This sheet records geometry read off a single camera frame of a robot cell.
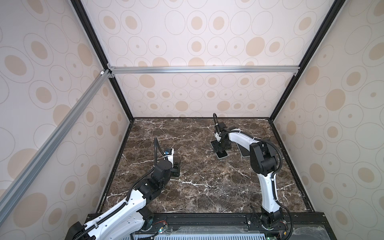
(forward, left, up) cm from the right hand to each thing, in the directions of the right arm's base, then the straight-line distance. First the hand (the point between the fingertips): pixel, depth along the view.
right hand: (219, 148), depth 103 cm
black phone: (-6, +1, +10) cm, 11 cm away
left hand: (-17, +24, +17) cm, 34 cm away
